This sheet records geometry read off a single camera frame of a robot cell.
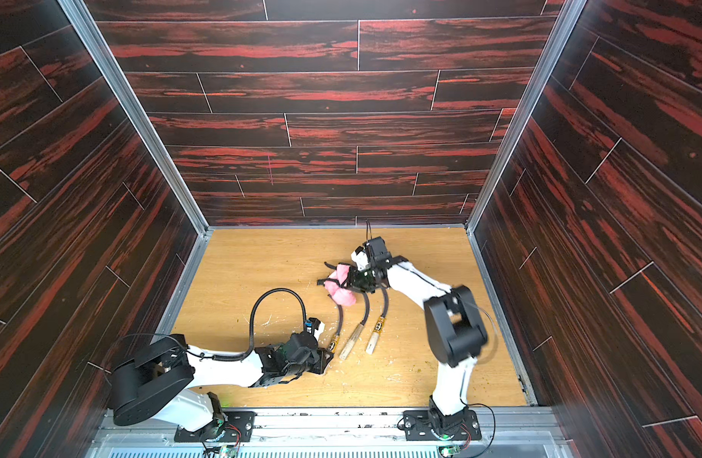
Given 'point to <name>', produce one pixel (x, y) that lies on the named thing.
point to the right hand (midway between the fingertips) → (347, 284)
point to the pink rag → (336, 287)
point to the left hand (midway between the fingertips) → (334, 359)
